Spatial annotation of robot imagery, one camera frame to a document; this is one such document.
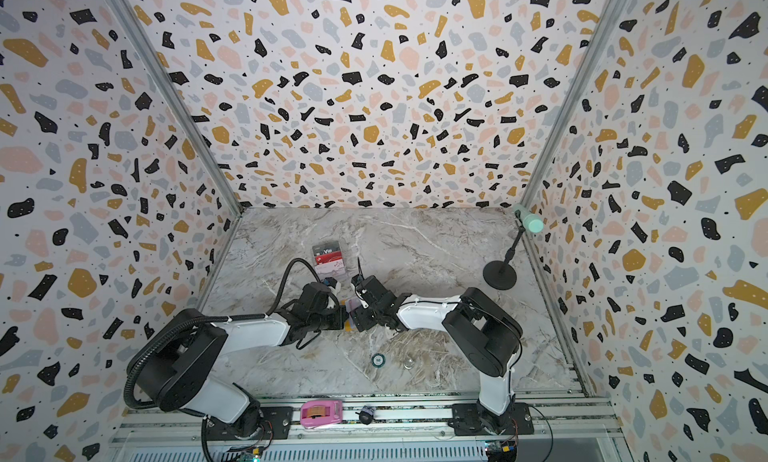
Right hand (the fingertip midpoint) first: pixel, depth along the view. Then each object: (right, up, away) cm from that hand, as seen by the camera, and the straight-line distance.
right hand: (360, 307), depth 91 cm
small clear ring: (+15, -13, -9) cm, 22 cm away
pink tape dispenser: (-7, -21, -18) cm, 29 cm away
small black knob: (+4, -22, -19) cm, 29 cm away
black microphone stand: (+47, +8, +12) cm, 49 cm away
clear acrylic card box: (-12, +13, +10) cm, 20 cm away
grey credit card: (-13, +17, +12) cm, 25 cm away
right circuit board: (+37, -30, -19) cm, 51 cm away
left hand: (-1, -1, 0) cm, 2 cm away
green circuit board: (-23, -30, -21) cm, 43 cm away
